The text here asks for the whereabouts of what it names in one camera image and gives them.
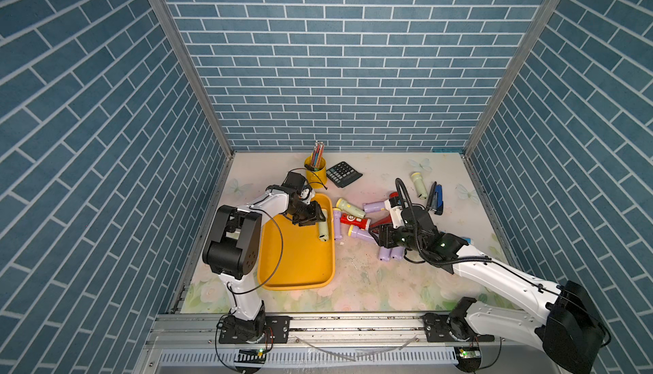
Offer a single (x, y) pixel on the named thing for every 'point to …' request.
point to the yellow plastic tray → (292, 257)
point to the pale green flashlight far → (420, 185)
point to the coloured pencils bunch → (318, 150)
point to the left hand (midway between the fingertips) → (326, 220)
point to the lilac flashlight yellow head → (360, 234)
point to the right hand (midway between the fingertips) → (377, 229)
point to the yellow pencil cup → (316, 172)
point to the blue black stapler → (435, 200)
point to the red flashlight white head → (364, 223)
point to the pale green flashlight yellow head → (324, 232)
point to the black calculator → (342, 174)
